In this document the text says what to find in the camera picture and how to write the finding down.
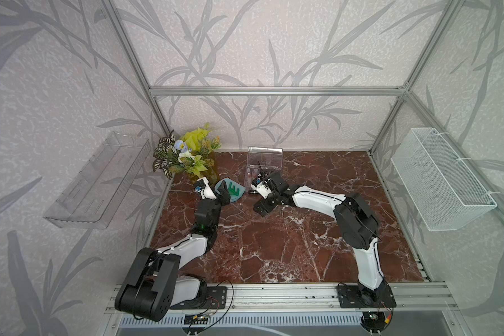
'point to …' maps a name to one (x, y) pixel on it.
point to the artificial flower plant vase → (191, 157)
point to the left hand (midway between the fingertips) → (221, 182)
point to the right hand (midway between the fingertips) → (260, 200)
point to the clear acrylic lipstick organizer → (262, 159)
